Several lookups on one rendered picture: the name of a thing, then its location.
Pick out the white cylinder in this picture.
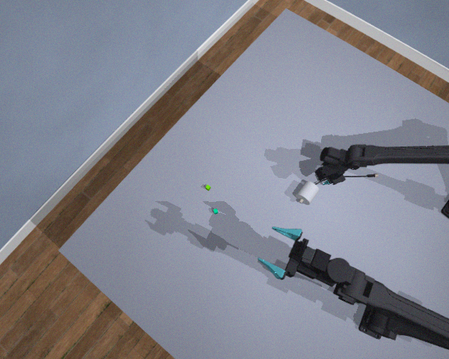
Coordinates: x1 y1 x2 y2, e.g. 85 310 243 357
296 181 319 205

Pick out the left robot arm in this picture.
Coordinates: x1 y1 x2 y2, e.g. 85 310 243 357
297 246 449 350

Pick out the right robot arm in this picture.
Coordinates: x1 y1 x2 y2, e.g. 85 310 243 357
315 144 449 181

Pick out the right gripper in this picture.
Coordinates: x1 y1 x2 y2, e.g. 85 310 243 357
322 162 346 185

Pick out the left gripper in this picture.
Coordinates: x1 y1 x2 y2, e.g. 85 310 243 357
258 227 309 280

